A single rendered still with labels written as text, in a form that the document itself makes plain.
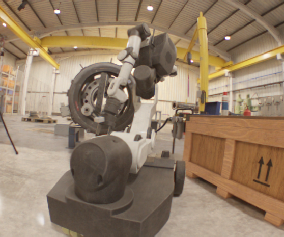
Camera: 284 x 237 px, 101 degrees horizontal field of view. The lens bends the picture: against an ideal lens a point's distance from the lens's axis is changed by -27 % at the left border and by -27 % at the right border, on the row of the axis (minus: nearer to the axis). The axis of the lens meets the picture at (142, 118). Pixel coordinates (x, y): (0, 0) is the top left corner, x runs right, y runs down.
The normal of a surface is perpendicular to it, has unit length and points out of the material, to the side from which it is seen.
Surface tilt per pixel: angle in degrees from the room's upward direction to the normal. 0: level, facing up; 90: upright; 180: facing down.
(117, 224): 90
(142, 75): 71
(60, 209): 90
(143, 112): 61
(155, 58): 97
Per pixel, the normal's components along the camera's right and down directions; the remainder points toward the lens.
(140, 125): -0.08, -0.69
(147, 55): -0.55, -0.15
